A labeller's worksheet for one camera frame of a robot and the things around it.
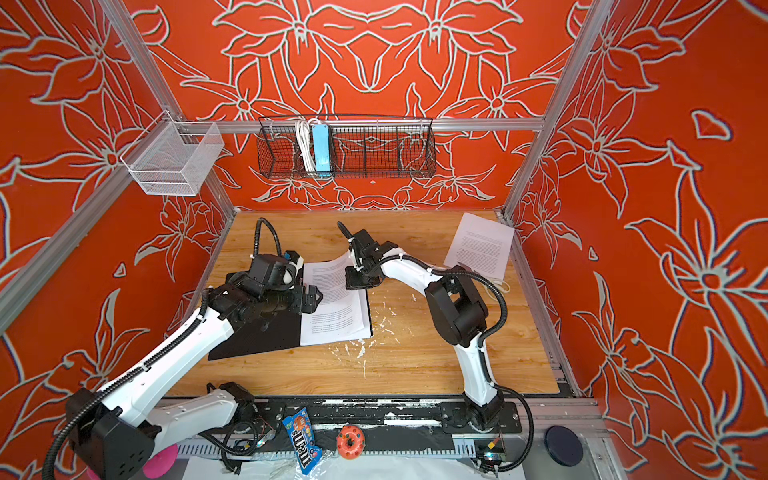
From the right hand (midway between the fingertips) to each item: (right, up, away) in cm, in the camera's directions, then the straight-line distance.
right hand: (345, 284), depth 91 cm
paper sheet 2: (+4, -14, -6) cm, 16 cm away
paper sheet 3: (+49, +12, +18) cm, 54 cm away
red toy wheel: (+4, -34, -23) cm, 41 cm away
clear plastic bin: (-54, +40, +1) cm, 68 cm away
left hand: (-8, 0, -13) cm, 16 cm away
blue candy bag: (-5, -35, -25) cm, 43 cm away
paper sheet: (-1, -8, -1) cm, 8 cm away
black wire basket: (+5, +45, +6) cm, 45 cm away
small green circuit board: (+38, -37, -23) cm, 58 cm away
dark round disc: (+54, -35, -23) cm, 68 cm away
